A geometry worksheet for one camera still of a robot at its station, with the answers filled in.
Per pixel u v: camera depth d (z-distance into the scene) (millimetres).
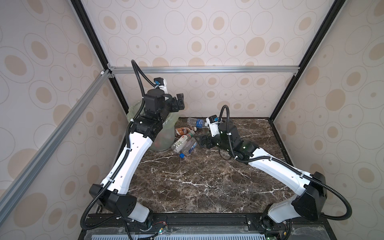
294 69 938
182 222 745
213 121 636
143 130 471
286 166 461
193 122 1122
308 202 397
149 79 532
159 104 488
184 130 1060
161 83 552
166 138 924
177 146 968
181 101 610
